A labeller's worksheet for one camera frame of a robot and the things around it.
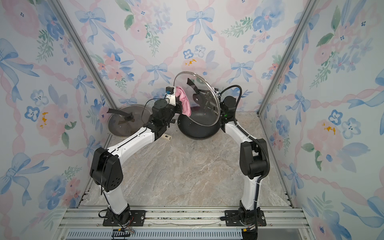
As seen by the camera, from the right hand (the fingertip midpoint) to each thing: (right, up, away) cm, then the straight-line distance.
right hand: (194, 91), depth 74 cm
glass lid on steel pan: (-47, -13, +28) cm, 56 cm away
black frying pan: (+3, -17, +9) cm, 19 cm away
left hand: (-7, -1, +5) cm, 8 cm away
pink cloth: (-5, -6, +5) cm, 9 cm away
